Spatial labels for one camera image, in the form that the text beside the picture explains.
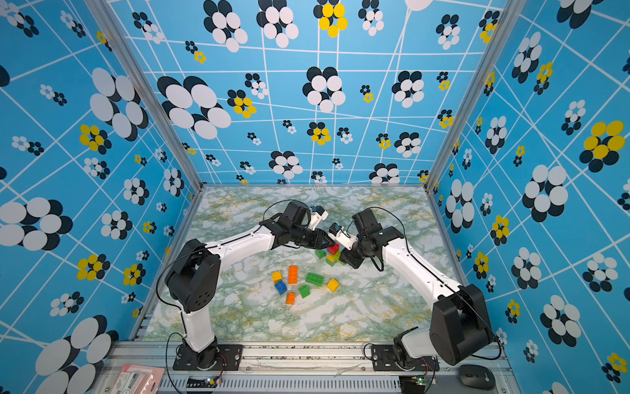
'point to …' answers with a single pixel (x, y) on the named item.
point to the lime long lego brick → (336, 257)
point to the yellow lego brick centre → (333, 285)
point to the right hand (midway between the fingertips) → (349, 252)
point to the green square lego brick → (320, 254)
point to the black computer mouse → (477, 377)
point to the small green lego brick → (304, 290)
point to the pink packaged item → (138, 379)
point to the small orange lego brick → (290, 299)
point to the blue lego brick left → (281, 287)
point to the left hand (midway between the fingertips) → (336, 242)
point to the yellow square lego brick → (330, 258)
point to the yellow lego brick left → (276, 277)
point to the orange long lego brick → (292, 274)
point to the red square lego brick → (333, 249)
